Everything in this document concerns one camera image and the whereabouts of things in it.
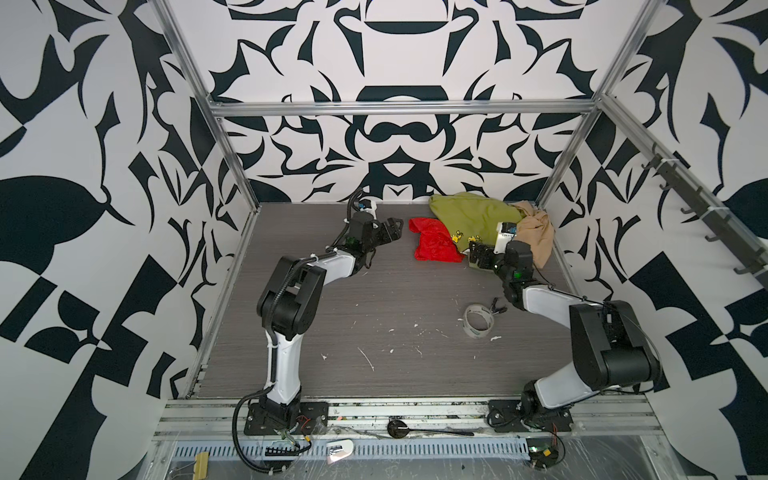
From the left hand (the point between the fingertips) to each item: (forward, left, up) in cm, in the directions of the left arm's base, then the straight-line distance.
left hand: (398, 217), depth 96 cm
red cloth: (-2, -13, -11) cm, 17 cm away
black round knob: (-55, +3, -12) cm, 56 cm away
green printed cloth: (+8, -27, -10) cm, 30 cm away
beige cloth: (+3, -50, -11) cm, 51 cm away
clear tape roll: (-28, -22, -15) cm, 39 cm away
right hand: (-9, -26, -2) cm, 28 cm away
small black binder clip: (-25, -29, -15) cm, 41 cm away
